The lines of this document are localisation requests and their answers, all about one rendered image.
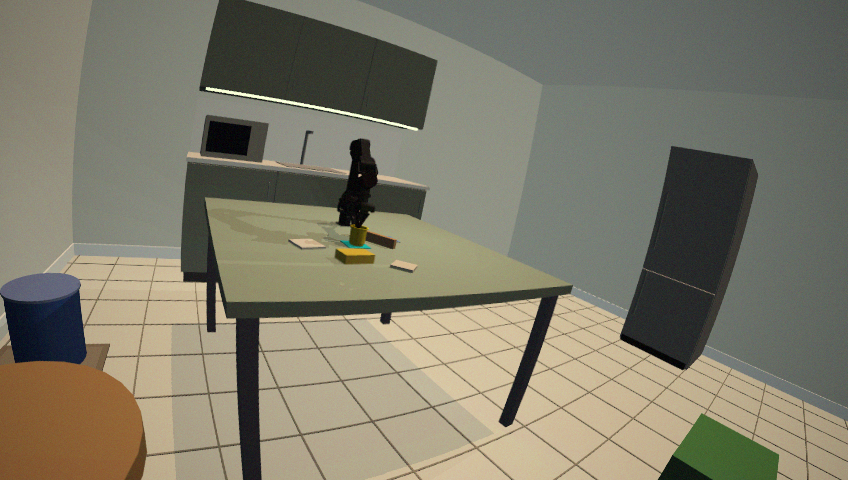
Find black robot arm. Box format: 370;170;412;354
336;138;378;226

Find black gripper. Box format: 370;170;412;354
344;189;376;228

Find yellow rectangular block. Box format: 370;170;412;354
334;249;375;265

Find brown wooden plank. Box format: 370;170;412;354
366;230;397;249

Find yellow cup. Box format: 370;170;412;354
349;224;369;246

